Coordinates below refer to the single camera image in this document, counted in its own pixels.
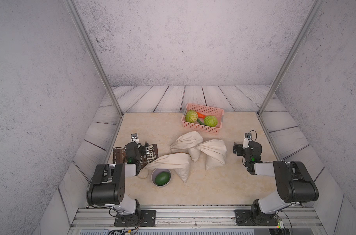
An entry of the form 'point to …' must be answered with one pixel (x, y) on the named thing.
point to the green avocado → (162, 178)
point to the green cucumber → (200, 122)
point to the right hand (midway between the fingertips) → (244, 142)
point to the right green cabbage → (211, 121)
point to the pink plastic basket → (205, 110)
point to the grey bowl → (157, 171)
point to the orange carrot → (200, 115)
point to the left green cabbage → (191, 116)
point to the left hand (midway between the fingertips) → (140, 142)
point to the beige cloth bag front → (180, 162)
